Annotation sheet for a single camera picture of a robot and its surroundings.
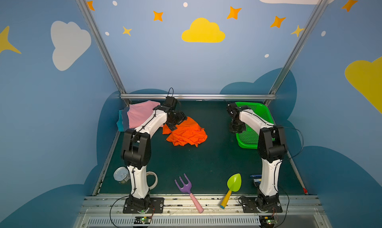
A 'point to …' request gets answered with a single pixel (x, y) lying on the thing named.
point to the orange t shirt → (188, 132)
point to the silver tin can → (121, 174)
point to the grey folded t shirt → (125, 120)
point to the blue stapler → (257, 179)
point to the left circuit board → (142, 220)
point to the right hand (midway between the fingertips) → (237, 130)
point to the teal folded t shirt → (120, 122)
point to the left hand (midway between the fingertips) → (185, 121)
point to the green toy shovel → (234, 183)
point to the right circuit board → (268, 221)
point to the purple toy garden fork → (187, 187)
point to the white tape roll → (156, 181)
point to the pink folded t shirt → (138, 112)
